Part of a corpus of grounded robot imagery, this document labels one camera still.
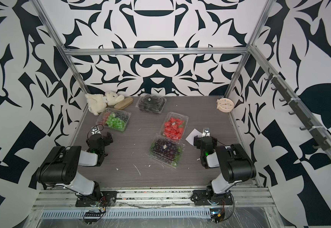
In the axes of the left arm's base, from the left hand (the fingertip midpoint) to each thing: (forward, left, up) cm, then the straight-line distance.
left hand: (98, 133), depth 94 cm
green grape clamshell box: (+9, -9, +3) cm, 13 cm away
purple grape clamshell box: (-15, -44, +1) cm, 46 cm away
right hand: (-3, -70, -1) cm, 70 cm away
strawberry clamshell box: (+2, -49, -1) cm, 49 cm away
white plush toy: (+23, +5, +4) cm, 24 cm away
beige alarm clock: (+22, -91, -2) cm, 93 cm away
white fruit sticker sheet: (+1, -64, -5) cm, 64 cm away
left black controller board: (-44, -5, -8) cm, 45 cm away
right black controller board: (-46, -67, -5) cm, 81 cm away
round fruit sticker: (-13, -42, +4) cm, 45 cm away
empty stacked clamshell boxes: (+26, -33, -2) cm, 42 cm away
